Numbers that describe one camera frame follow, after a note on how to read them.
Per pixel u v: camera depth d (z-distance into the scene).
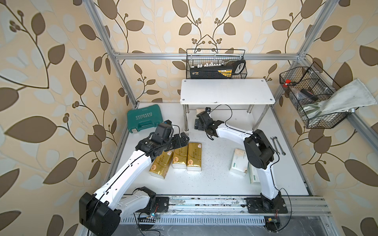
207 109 0.87
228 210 0.74
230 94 0.78
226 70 0.81
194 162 0.82
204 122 0.77
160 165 0.81
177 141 0.68
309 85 0.81
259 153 0.54
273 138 0.99
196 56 0.91
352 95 0.60
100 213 0.37
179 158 0.84
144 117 1.05
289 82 0.83
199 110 1.01
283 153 0.92
